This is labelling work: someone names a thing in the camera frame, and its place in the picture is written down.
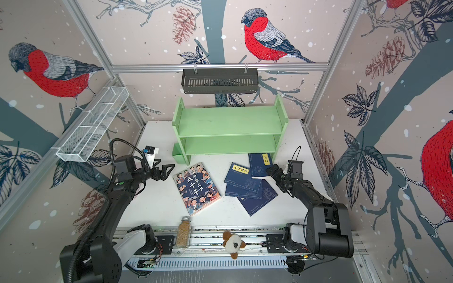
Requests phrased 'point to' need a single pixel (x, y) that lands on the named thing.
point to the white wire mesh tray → (83, 139)
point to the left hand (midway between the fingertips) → (164, 162)
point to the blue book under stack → (233, 191)
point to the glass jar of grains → (184, 233)
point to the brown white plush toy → (232, 243)
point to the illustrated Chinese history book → (197, 187)
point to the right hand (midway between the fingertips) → (271, 175)
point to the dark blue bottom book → (253, 205)
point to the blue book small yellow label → (259, 163)
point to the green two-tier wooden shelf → (228, 130)
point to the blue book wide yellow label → (239, 175)
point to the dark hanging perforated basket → (219, 81)
